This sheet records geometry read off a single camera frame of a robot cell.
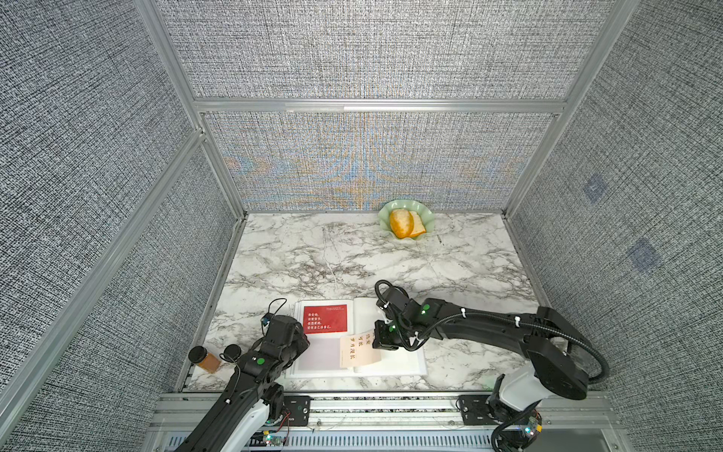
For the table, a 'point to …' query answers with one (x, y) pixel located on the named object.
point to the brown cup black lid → (205, 360)
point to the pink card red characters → (357, 350)
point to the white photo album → (321, 356)
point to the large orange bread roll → (401, 222)
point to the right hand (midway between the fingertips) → (368, 341)
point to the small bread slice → (419, 228)
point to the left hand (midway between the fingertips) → (311, 335)
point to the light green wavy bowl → (425, 211)
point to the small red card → (325, 318)
